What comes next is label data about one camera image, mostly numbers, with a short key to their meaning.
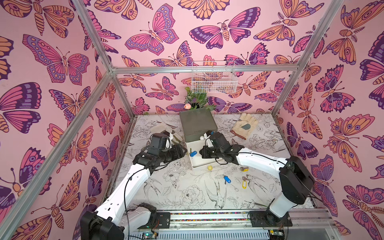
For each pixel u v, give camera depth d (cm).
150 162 53
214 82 106
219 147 66
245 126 112
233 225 73
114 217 39
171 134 74
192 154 90
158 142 58
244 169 90
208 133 79
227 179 88
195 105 93
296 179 42
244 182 86
